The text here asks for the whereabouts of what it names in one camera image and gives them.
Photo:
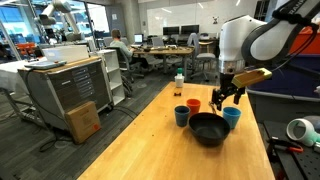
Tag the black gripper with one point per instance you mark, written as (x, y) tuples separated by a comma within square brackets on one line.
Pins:
[(228, 83)]

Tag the light blue plastic cup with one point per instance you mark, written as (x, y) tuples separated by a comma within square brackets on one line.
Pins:
[(231, 118)]

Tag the orange plastic cup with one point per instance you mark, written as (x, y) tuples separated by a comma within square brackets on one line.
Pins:
[(194, 106)]

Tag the dark teal green cup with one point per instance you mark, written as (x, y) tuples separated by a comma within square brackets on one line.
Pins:
[(182, 116)]

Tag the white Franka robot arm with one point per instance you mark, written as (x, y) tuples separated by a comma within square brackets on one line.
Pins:
[(233, 40)]

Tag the grey background robot arm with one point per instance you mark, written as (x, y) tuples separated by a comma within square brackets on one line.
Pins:
[(61, 6)]

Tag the black bowl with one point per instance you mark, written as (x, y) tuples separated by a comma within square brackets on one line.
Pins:
[(209, 130)]

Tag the grey office chair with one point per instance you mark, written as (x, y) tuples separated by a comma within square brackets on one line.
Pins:
[(203, 58)]

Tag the small black clip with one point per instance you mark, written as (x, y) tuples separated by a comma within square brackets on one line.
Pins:
[(177, 94)]

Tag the grey storage bin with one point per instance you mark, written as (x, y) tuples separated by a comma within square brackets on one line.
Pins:
[(280, 106)]

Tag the white bottle with green cap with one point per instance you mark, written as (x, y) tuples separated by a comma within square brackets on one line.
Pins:
[(179, 80)]

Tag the blue storage bin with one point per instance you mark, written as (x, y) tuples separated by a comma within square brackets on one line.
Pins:
[(293, 78)]

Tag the wooden office desk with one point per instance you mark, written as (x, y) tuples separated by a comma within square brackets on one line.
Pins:
[(166, 51)]

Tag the white and mint tube device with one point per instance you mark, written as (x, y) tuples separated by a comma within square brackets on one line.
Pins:
[(300, 131)]

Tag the black computer monitor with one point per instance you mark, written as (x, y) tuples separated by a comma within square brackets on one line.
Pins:
[(190, 29), (171, 31)]

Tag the open laptop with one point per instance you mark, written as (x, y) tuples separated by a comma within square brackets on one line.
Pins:
[(138, 38), (157, 41)]

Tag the black perforated breadboard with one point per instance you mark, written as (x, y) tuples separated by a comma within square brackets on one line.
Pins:
[(300, 166)]

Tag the orange storage box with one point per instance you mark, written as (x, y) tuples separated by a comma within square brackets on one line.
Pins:
[(308, 43)]

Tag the dark office chair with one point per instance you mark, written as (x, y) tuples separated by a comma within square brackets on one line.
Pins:
[(125, 65)]

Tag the white open shelf unit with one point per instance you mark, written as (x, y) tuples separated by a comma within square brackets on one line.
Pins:
[(115, 75)]

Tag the seated person in grey-green shirt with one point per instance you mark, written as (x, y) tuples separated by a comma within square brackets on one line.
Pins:
[(118, 45)]

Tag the cardboard box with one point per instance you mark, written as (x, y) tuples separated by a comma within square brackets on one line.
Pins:
[(83, 121)]

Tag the grey drawer tool cabinet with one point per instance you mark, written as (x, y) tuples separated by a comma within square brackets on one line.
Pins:
[(73, 88)]

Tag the grey laptop on cabinet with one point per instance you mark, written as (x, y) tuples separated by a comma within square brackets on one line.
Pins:
[(45, 64)]

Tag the orange chairs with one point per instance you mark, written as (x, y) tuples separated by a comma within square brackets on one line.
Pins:
[(26, 49)]

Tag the table with white cloth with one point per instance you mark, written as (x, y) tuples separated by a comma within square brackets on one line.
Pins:
[(10, 73)]

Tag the yellow-green wrist camera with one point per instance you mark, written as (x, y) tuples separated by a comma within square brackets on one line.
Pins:
[(251, 77)]

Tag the white wall whiteboard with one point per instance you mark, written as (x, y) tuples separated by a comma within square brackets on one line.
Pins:
[(186, 15)]

